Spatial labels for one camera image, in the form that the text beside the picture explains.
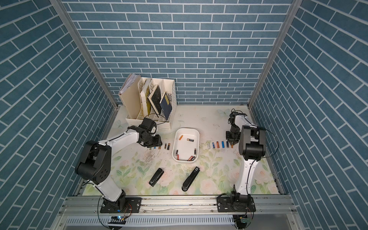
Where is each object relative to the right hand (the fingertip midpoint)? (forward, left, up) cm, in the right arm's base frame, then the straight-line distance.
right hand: (233, 143), depth 98 cm
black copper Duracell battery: (-7, +45, 0) cm, 45 cm away
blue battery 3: (-8, +54, +1) cm, 54 cm away
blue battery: (-3, +14, +1) cm, 15 cm away
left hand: (-7, +47, +5) cm, 48 cm away
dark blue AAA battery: (-2, +5, +1) cm, 5 cm away
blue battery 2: (-2, +8, +1) cm, 8 cm away
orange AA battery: (+1, +37, +1) cm, 37 cm away
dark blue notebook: (+23, +51, +10) cm, 57 cm away
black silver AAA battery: (-6, +47, +1) cm, 47 cm away
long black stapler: (-27, +28, +4) cm, 39 cm away
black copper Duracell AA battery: (0, +30, +1) cm, 30 cm away
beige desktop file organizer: (+15, +64, +24) cm, 70 cm away
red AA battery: (-3, +11, +1) cm, 12 cm away
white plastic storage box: (-6, +33, 0) cm, 34 cm away
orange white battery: (-3, +2, +1) cm, 3 cm away
